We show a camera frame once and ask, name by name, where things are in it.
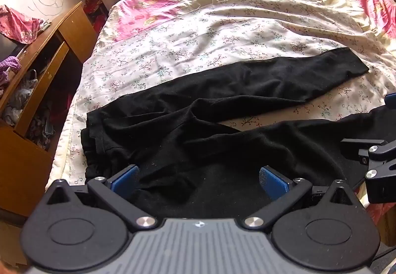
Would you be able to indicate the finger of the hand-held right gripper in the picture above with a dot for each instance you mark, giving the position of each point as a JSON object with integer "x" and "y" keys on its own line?
{"x": 382, "y": 187}
{"x": 359, "y": 150}

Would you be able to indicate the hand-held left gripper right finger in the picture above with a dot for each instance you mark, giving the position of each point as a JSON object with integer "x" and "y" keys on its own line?
{"x": 274, "y": 182}

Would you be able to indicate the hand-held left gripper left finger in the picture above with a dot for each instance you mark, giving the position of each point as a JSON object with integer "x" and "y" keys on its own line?
{"x": 124, "y": 181}

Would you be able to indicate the black pants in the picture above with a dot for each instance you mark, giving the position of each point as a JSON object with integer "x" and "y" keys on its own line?
{"x": 216, "y": 125}

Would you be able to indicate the grey clothes pile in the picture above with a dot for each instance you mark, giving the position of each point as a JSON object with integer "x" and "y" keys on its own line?
{"x": 18, "y": 97}

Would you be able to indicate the white floral bed sheet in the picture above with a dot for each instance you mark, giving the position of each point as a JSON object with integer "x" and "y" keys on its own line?
{"x": 191, "y": 39}

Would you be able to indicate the purple knitted cloth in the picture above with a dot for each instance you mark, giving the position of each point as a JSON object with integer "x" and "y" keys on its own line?
{"x": 7, "y": 69}

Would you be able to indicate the dark red floral cloth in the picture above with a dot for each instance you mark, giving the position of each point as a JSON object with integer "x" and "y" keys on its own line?
{"x": 94, "y": 8}

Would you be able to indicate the pink patterned cloth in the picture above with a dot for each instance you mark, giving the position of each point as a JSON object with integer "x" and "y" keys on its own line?
{"x": 17, "y": 25}

